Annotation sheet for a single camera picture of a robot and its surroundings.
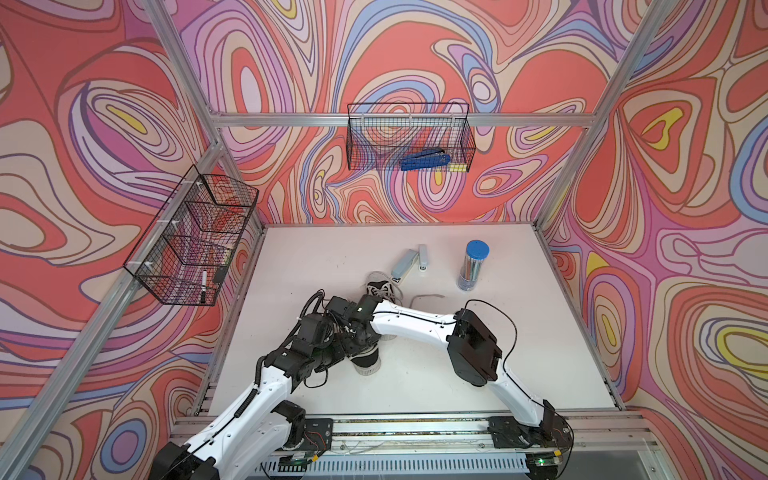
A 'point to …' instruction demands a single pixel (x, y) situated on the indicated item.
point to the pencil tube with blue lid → (476, 253)
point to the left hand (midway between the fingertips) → (351, 348)
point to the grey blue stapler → (401, 269)
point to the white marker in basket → (204, 287)
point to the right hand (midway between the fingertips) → (363, 354)
